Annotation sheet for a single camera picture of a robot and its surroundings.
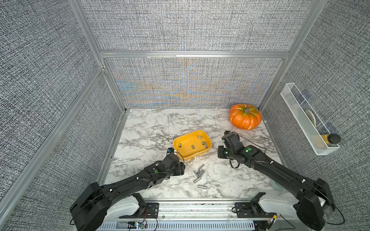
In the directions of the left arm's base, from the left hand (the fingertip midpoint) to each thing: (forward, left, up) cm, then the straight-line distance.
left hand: (184, 166), depth 82 cm
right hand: (+9, -20, +8) cm, 23 cm away
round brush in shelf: (+12, -63, +27) cm, 69 cm away
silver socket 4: (-6, -8, -6) cm, 11 cm away
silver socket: (+16, -7, -7) cm, 19 cm away
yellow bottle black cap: (-2, -64, +28) cm, 70 cm away
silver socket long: (+1, -10, -6) cm, 12 cm away
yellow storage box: (+18, -6, -6) cm, 20 cm away
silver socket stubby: (-2, -7, -6) cm, 10 cm away
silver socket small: (-1, -11, -6) cm, 13 cm away
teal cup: (-18, -34, +23) cm, 45 cm away
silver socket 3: (+7, -5, -7) cm, 11 cm away
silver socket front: (-10, -10, -5) cm, 15 cm away
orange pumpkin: (+31, -43, +6) cm, 53 cm away
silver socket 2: (+18, -15, -5) cm, 24 cm away
